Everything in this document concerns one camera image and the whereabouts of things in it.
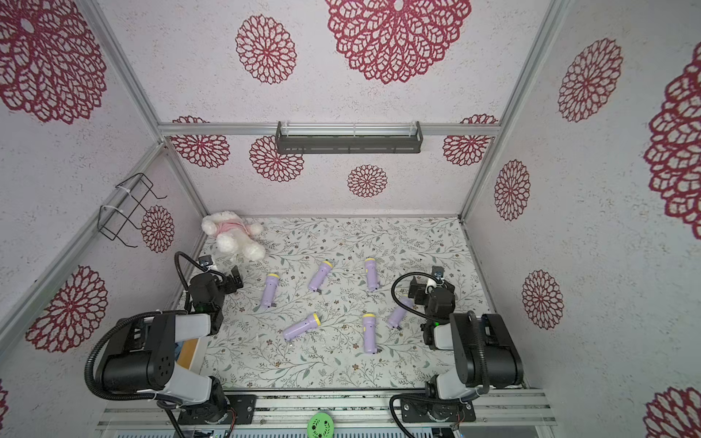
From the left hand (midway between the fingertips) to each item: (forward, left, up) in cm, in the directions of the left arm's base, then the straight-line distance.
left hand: (224, 271), depth 94 cm
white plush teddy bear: (+10, -3, +8) cm, 13 cm away
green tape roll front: (-44, -36, -2) cm, 57 cm away
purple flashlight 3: (+2, -51, -5) cm, 51 cm away
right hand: (-2, -70, 0) cm, 70 cm away
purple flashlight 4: (-16, -31, -5) cm, 35 cm away
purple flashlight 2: (+2, -32, -7) cm, 33 cm away
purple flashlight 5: (-20, -50, -5) cm, 54 cm away
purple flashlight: (-4, -16, -5) cm, 17 cm away
